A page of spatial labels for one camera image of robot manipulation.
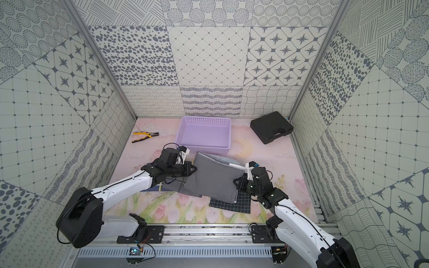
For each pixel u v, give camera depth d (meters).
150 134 1.10
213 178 0.82
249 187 0.70
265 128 1.09
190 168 0.78
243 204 0.82
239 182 0.79
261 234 0.74
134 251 0.71
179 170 0.73
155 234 0.73
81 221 0.41
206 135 1.07
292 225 0.51
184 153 0.80
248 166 0.78
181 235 0.76
